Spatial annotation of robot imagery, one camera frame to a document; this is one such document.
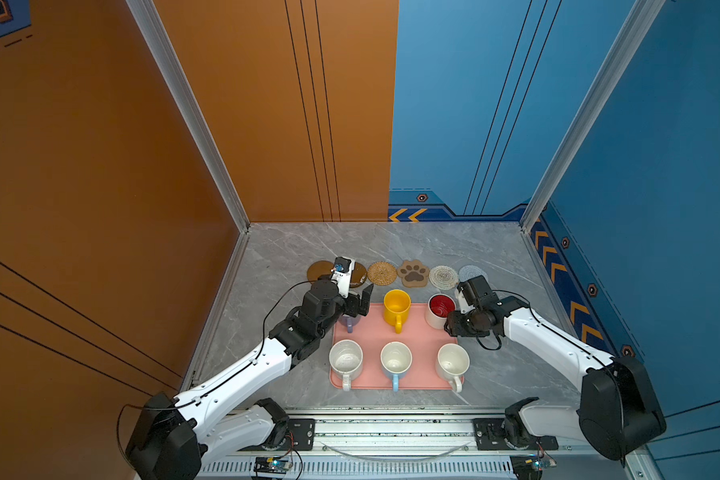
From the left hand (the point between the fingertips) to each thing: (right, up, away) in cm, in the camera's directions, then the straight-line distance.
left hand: (357, 278), depth 78 cm
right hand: (+27, -15, +9) cm, 32 cm away
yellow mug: (+12, -11, +17) cm, 23 cm away
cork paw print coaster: (+19, -1, +28) cm, 33 cm away
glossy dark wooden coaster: (0, -1, +28) cm, 28 cm away
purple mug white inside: (-3, -13, +8) cm, 16 cm away
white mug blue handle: (+11, -24, +8) cm, 28 cm away
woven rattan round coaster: (+7, -1, +28) cm, 29 cm away
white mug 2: (+27, -25, +6) cm, 37 cm away
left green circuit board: (-20, -44, -7) cm, 49 cm away
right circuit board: (+41, -44, -8) cm, 61 cm away
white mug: (-3, -24, +7) cm, 25 cm away
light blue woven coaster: (+39, 0, +28) cm, 48 cm away
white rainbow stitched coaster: (+29, -2, +26) cm, 39 cm away
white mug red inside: (+25, -11, +14) cm, 30 cm away
